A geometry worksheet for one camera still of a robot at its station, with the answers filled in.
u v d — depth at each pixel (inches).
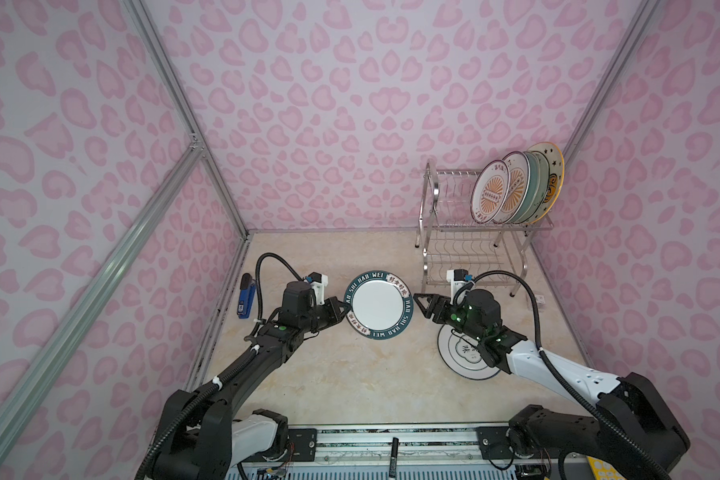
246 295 39.3
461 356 34.5
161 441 14.4
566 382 18.4
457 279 29.4
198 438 15.9
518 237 38.9
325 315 28.8
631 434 15.6
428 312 28.9
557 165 29.0
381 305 34.1
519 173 31.0
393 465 27.7
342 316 30.8
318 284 30.7
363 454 28.4
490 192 33.1
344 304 32.4
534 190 28.9
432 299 28.8
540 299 38.5
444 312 28.3
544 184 29.4
